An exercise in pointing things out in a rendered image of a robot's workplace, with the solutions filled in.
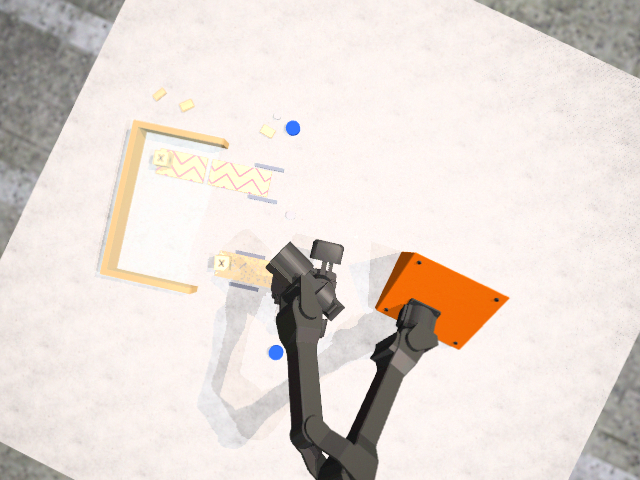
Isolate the tan speckled strip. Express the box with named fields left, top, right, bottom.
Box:
left=215, top=250, right=273, bottom=288

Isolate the blue circular disc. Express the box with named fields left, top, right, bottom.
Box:
left=286, top=120, right=300, bottom=136
left=269, top=345, right=283, bottom=360

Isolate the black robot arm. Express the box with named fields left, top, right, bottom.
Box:
left=265, top=241, right=441, bottom=480

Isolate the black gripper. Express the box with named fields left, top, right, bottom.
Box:
left=310, top=239, right=344, bottom=339

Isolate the small pale yellow block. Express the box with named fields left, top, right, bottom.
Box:
left=180, top=99, right=195, bottom=112
left=153, top=88, right=167, bottom=102

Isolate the pale yellow strip with pink zigzag pattern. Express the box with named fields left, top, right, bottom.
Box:
left=214, top=160, right=272, bottom=197

